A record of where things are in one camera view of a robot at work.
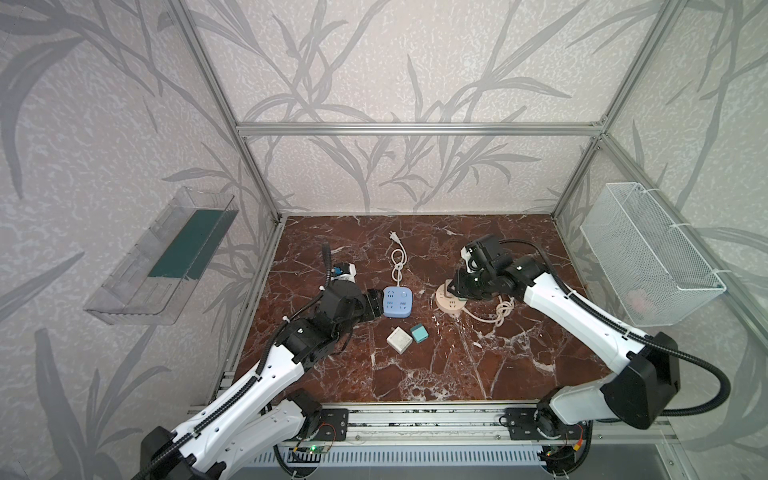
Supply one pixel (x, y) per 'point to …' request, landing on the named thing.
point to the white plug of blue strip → (394, 236)
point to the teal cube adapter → (419, 332)
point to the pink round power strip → (451, 305)
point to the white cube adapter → (399, 340)
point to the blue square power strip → (397, 301)
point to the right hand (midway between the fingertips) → (449, 280)
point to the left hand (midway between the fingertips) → (380, 288)
